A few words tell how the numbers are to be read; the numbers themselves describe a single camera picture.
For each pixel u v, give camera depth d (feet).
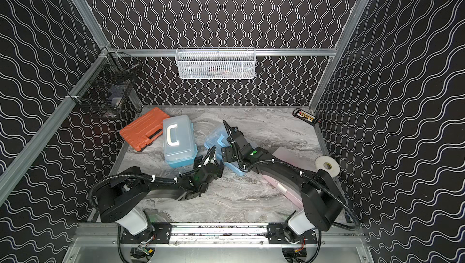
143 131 3.32
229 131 2.22
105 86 3.03
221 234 2.50
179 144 2.92
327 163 3.11
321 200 1.41
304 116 3.72
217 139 2.96
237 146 2.09
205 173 2.18
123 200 1.46
